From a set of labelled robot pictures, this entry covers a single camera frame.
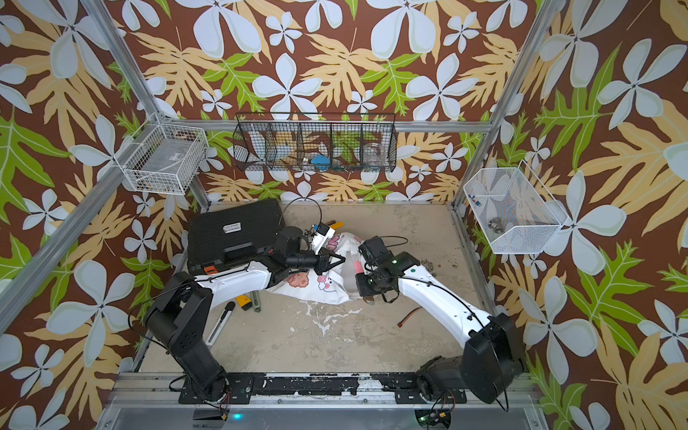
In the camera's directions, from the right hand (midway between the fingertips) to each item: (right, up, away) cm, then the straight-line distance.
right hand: (360, 286), depth 82 cm
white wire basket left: (-65, +41, +5) cm, 78 cm away
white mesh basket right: (+48, +22, -2) cm, 53 cm away
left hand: (-5, +10, 0) cm, 11 cm away
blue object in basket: (-13, +42, +11) cm, 45 cm away
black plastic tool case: (-49, +16, +19) cm, 55 cm away
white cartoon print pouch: (-8, +1, -3) cm, 8 cm away
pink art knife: (0, +5, +3) cm, 6 cm away
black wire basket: (-18, +50, +15) cm, 55 cm away
